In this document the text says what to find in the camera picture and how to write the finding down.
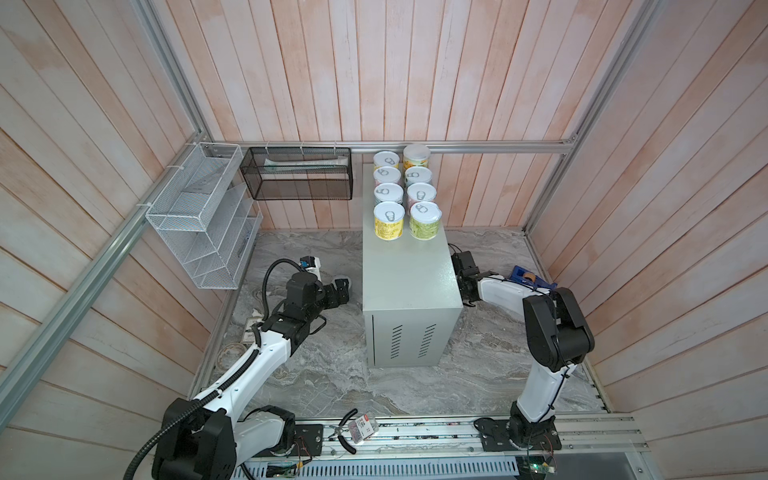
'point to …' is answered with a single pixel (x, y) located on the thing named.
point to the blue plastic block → (539, 282)
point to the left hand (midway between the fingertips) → (336, 288)
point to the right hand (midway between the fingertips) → (449, 287)
